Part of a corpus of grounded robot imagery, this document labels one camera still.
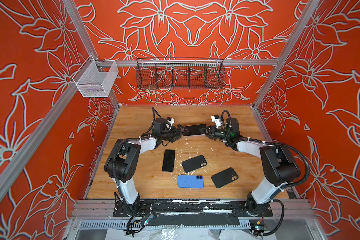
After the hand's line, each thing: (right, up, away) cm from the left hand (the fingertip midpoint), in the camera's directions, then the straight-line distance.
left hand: (185, 132), depth 89 cm
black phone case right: (+22, -25, -6) cm, 34 cm away
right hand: (+8, +1, -4) cm, 9 cm away
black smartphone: (+5, +2, -3) cm, 7 cm away
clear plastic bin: (-57, +34, +4) cm, 67 cm away
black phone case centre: (+5, -19, 0) cm, 20 cm away
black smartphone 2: (-10, -19, 0) cm, 22 cm away
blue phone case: (+3, -27, -7) cm, 28 cm away
